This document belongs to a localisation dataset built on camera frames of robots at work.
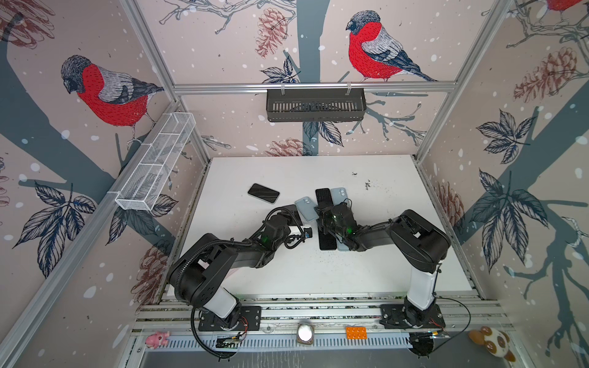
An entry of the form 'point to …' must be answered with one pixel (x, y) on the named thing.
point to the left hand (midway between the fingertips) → (293, 210)
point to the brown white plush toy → (495, 341)
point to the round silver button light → (305, 333)
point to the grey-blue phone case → (339, 195)
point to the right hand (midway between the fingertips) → (312, 207)
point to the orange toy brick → (356, 333)
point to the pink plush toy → (156, 340)
